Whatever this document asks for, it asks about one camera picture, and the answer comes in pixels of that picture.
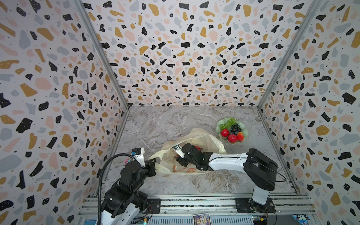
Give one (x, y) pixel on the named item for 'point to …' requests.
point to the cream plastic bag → (165, 161)
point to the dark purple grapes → (235, 129)
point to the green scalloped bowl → (244, 131)
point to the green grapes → (230, 122)
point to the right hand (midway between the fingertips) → (178, 153)
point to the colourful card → (202, 219)
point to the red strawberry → (198, 148)
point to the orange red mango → (240, 137)
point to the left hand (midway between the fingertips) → (157, 159)
